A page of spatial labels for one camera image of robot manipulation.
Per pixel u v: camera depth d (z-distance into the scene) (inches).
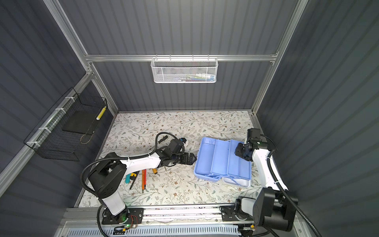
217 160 33.1
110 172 18.4
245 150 24.3
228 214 29.0
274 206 15.9
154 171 34.6
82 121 29.7
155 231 30.3
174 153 28.4
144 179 33.3
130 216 28.5
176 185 33.2
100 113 32.0
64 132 28.4
